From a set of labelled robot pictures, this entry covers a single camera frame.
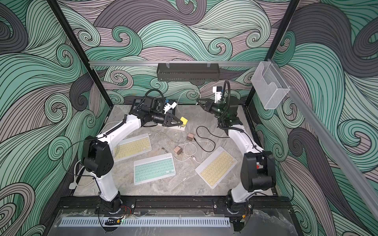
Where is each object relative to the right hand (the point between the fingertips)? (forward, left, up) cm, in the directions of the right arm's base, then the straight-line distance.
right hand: (198, 100), depth 78 cm
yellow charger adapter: (-10, +7, -6) cm, 14 cm away
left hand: (-10, +9, -7) cm, 15 cm away
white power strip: (+5, +13, -33) cm, 36 cm away
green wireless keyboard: (-25, +27, -32) cm, 49 cm away
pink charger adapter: (-14, +12, -30) cm, 36 cm away
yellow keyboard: (-25, -11, -32) cm, 42 cm away
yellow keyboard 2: (-11, +43, -31) cm, 54 cm away
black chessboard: (+29, +48, -29) cm, 63 cm away
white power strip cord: (-34, +71, -33) cm, 85 cm away
